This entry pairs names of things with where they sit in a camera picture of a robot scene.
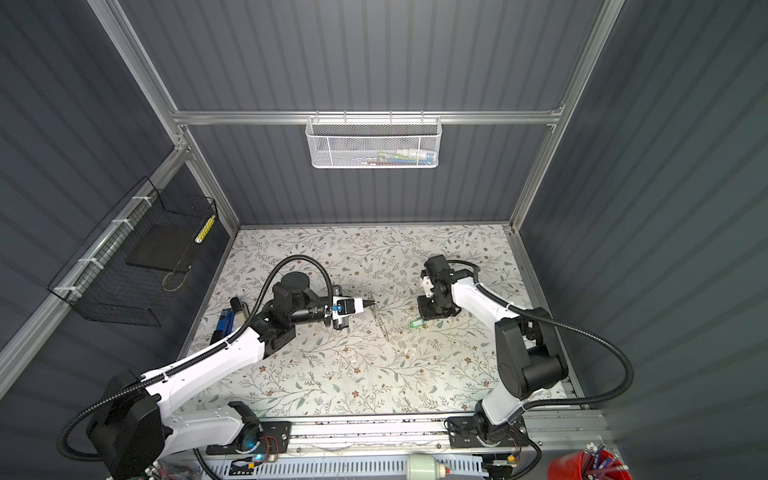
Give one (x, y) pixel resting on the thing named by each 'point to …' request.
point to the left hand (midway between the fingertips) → (372, 296)
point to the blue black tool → (225, 324)
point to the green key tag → (416, 323)
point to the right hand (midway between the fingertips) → (430, 314)
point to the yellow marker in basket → (207, 225)
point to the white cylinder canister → (424, 467)
